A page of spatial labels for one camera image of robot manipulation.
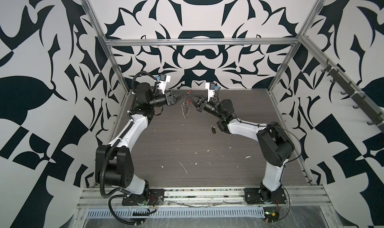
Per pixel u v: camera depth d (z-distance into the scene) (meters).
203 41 0.91
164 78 0.68
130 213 0.70
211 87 0.70
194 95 0.74
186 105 0.75
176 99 0.71
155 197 0.74
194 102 0.74
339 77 0.65
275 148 0.50
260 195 0.68
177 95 0.71
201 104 0.70
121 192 0.51
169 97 0.67
